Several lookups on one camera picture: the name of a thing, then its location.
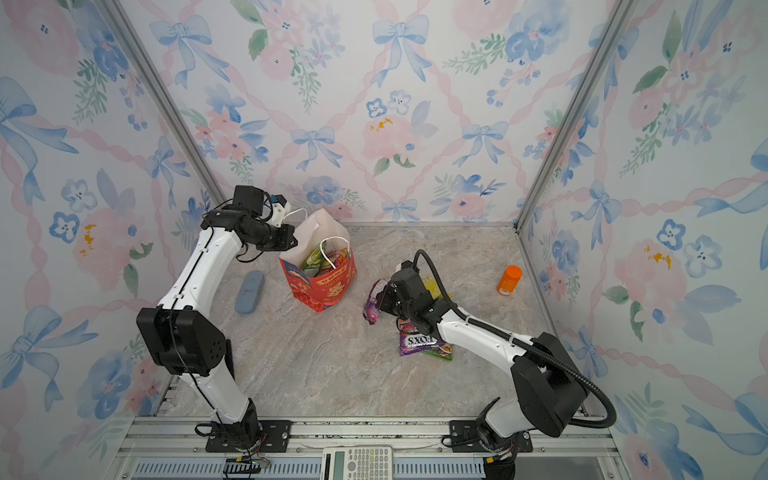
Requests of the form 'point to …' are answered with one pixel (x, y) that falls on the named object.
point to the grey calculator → (357, 463)
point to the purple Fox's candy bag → (414, 342)
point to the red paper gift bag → (332, 285)
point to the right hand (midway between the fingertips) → (374, 294)
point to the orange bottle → (509, 280)
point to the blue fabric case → (249, 292)
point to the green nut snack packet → (442, 351)
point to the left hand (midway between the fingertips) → (296, 238)
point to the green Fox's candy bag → (314, 260)
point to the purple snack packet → (372, 308)
